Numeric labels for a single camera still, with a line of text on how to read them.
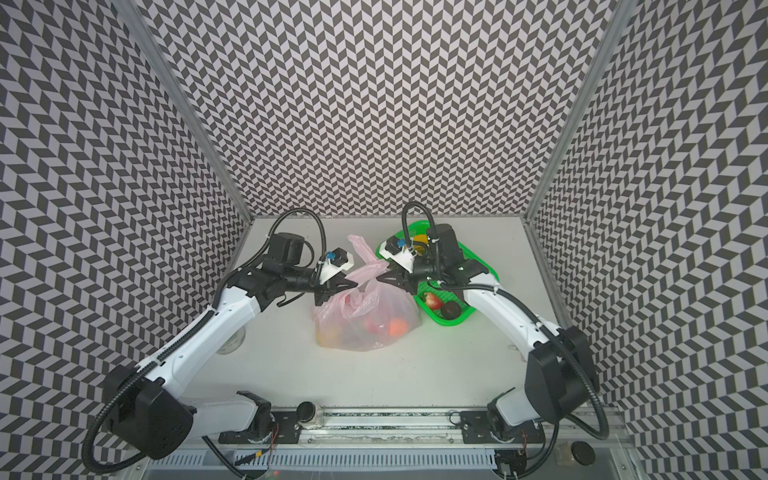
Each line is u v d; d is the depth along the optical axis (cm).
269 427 71
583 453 62
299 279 63
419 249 68
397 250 64
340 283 69
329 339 80
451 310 89
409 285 67
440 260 61
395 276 68
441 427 75
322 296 64
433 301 91
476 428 73
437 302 92
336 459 69
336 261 62
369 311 72
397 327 79
